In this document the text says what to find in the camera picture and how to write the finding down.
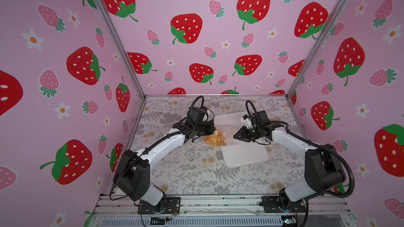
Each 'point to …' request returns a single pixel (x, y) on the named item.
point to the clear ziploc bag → (228, 131)
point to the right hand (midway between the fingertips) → (233, 138)
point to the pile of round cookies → (216, 139)
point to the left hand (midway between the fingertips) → (217, 128)
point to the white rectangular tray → (236, 152)
